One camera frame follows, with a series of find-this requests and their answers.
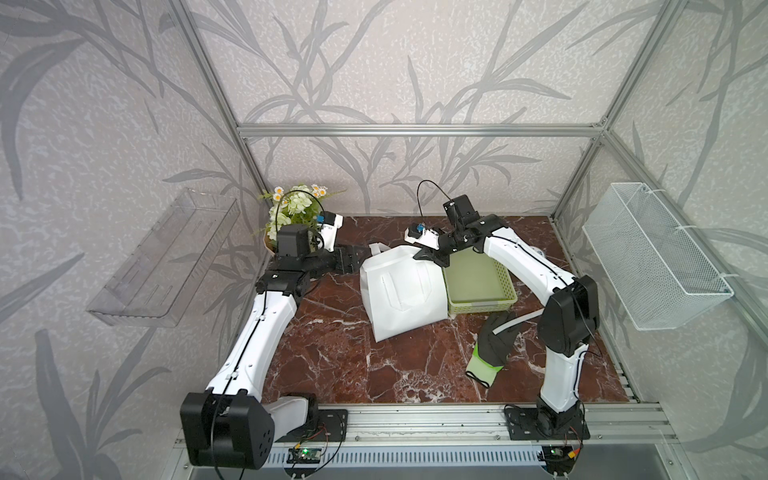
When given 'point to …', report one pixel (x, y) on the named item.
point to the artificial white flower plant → (297, 205)
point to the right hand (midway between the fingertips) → (418, 249)
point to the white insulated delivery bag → (401, 293)
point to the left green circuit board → (303, 455)
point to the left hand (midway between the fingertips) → (360, 249)
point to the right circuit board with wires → (560, 453)
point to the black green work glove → (492, 350)
